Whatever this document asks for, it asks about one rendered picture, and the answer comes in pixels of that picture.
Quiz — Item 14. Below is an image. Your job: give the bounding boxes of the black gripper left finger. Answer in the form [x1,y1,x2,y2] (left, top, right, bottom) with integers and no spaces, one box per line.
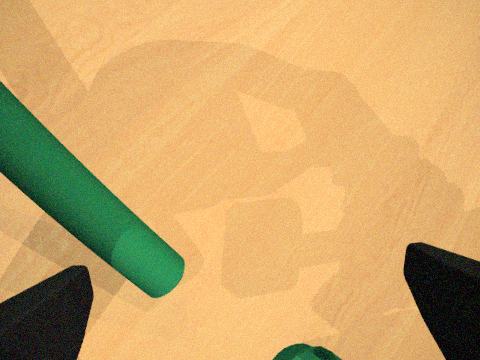
[0,265,93,360]

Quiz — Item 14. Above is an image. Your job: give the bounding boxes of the green cylindrical rod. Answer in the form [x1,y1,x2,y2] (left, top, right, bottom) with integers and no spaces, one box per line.
[0,80,185,299]

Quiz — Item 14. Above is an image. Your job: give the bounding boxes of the green post with cap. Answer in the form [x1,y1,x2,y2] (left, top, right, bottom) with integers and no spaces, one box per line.
[273,343,311,360]

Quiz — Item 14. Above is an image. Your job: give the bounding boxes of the green cup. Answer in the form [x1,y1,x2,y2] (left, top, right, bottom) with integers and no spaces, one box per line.
[289,345,343,360]

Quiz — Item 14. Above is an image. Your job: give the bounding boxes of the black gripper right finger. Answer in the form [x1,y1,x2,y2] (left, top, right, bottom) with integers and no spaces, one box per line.
[403,243,480,360]

